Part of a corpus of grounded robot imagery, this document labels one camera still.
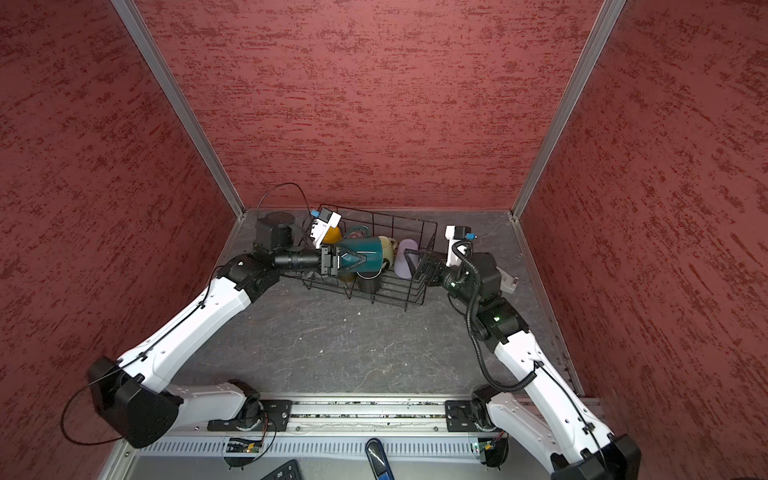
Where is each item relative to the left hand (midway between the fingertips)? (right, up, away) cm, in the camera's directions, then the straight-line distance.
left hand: (357, 264), depth 68 cm
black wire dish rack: (+12, -8, +31) cm, 34 cm away
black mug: (+1, -8, +24) cm, 25 cm away
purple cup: (+11, -3, +27) cm, 29 cm away
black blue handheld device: (+5, -43, -3) cm, 44 cm away
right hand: (+14, +1, +3) cm, 14 cm away
